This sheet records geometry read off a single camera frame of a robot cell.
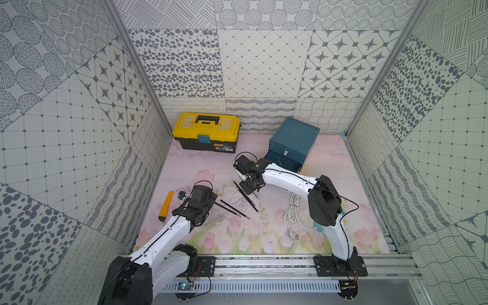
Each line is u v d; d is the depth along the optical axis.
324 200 0.52
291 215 0.86
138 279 0.40
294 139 0.88
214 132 0.99
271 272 0.73
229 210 0.90
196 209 0.64
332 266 0.66
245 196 0.93
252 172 0.65
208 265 0.74
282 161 0.93
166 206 0.90
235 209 0.90
